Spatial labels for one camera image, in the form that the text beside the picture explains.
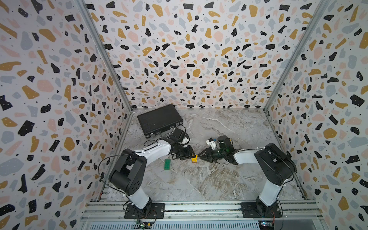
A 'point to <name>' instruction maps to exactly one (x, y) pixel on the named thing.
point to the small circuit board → (144, 224)
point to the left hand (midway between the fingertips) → (195, 155)
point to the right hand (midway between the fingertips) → (199, 157)
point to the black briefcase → (159, 120)
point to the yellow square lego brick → (194, 160)
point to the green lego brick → (167, 164)
